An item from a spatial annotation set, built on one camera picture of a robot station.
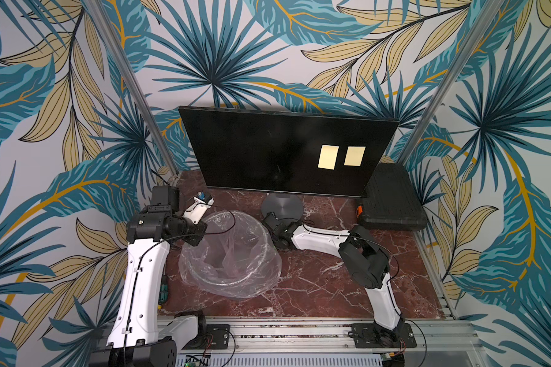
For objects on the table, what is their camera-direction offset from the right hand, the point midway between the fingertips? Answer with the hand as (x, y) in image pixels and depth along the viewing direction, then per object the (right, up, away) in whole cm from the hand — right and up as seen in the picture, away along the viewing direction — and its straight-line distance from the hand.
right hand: (270, 241), depth 95 cm
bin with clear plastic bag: (-11, -3, -16) cm, 19 cm away
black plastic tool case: (+53, +16, +3) cm, 55 cm away
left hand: (-21, +8, -24) cm, 33 cm away
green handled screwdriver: (-37, -14, -15) cm, 42 cm away
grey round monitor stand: (+7, +14, +9) cm, 18 cm away
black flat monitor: (+4, +37, -2) cm, 37 cm away
